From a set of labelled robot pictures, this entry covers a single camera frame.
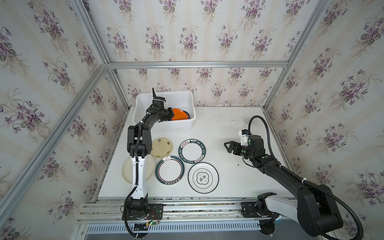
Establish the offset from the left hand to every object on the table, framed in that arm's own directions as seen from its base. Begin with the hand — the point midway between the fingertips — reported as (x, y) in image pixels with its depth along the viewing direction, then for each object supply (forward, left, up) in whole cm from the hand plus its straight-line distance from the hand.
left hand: (173, 114), depth 107 cm
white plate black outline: (-44, -20, -6) cm, 49 cm away
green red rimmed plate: (-39, -1, -6) cm, 40 cm away
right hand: (-28, -38, +4) cm, 48 cm away
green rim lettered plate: (-27, -14, -7) cm, 31 cm away
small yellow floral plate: (-24, +6, -6) cm, 26 cm away
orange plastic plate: (+3, -4, -4) cm, 6 cm away
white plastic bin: (+13, -1, +3) cm, 13 cm away
